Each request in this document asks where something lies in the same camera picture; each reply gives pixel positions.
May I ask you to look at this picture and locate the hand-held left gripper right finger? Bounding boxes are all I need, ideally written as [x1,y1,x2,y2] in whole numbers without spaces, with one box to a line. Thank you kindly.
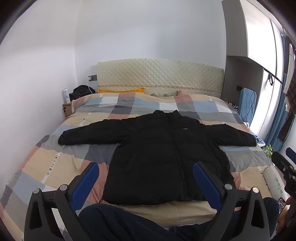
[192,161,270,241]

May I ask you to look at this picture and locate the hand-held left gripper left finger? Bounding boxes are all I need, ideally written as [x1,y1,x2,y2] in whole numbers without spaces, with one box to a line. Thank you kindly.
[24,162,100,241]

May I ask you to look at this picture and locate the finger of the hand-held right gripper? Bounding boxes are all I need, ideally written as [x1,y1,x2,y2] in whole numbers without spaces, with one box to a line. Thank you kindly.
[271,151,293,174]
[285,147,296,161]

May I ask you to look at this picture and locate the black puffer jacket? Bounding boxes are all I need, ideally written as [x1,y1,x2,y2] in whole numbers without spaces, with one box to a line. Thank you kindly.
[58,110,258,206]

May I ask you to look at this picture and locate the green plant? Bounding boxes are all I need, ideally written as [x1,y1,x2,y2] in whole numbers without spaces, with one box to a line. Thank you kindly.
[264,144,275,158]

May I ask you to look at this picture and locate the white printed roll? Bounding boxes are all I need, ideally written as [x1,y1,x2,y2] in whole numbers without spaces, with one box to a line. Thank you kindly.
[262,166,290,200]

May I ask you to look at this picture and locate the black smartphone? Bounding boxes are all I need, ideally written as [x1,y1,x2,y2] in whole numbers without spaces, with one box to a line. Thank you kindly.
[277,197,287,214]

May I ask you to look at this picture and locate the checkered quilt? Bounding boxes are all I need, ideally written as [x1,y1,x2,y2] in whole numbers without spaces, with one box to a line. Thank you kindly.
[0,93,276,237]

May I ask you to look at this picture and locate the light blue garment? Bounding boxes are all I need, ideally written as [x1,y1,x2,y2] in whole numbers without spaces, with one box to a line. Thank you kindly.
[250,131,266,146]

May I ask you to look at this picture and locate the blue curtain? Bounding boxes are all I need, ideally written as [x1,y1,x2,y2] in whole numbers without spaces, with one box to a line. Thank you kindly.
[265,35,292,146]

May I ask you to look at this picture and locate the dark patterned hanging cloth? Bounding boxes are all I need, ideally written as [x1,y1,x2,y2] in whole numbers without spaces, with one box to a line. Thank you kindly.
[277,75,296,144]

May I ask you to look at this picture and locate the person's dark trouser legs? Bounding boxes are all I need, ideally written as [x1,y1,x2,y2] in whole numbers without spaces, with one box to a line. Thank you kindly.
[78,197,281,241]

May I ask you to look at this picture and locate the blue cloth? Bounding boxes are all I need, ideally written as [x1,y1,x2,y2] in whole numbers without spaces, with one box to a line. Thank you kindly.
[238,88,258,124]

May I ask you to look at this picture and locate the wooden nightstand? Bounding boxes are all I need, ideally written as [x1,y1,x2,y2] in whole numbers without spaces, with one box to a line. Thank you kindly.
[62,103,75,118]

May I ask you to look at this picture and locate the black bag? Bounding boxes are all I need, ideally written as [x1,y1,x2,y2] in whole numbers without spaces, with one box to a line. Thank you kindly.
[69,85,96,101]

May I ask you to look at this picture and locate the floral cream pillow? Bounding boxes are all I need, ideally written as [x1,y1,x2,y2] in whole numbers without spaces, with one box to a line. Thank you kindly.
[144,89,178,98]

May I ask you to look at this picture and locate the yellow pillow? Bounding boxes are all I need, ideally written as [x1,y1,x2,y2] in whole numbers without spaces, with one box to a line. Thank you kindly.
[98,87,147,94]

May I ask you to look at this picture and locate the quilted cream headboard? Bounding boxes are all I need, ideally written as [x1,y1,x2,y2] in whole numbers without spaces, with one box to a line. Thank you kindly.
[97,58,224,100]

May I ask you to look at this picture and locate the grey white wardrobe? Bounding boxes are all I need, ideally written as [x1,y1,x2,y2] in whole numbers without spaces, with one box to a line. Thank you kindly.
[221,0,288,139]

